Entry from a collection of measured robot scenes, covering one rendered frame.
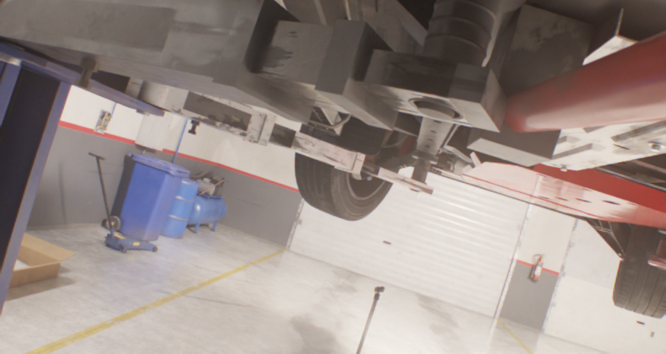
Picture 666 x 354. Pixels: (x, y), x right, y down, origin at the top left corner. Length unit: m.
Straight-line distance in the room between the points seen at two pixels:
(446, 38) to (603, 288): 10.49
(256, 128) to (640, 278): 1.86
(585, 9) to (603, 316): 10.49
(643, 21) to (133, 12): 0.56
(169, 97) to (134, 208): 5.47
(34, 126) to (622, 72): 1.35
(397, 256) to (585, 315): 3.84
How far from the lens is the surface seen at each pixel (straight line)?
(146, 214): 6.77
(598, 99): 0.32
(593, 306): 10.85
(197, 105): 1.44
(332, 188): 2.39
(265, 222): 10.09
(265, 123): 1.50
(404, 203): 9.88
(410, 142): 2.63
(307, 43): 0.47
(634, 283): 2.64
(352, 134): 2.16
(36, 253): 4.72
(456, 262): 10.02
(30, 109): 1.47
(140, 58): 0.61
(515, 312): 10.33
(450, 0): 0.46
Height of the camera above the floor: 1.39
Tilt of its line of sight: 3 degrees up
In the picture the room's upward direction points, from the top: 18 degrees clockwise
